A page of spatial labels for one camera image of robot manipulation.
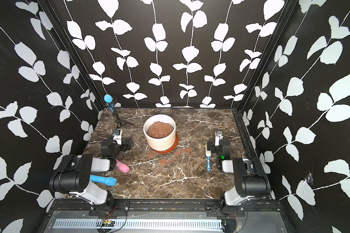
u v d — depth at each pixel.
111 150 0.75
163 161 0.91
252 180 0.45
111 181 0.80
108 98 0.92
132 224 0.70
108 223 0.71
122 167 0.84
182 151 0.96
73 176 0.46
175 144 0.97
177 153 0.95
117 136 0.81
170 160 0.92
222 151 0.72
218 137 0.80
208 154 0.93
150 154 0.95
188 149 0.96
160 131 0.93
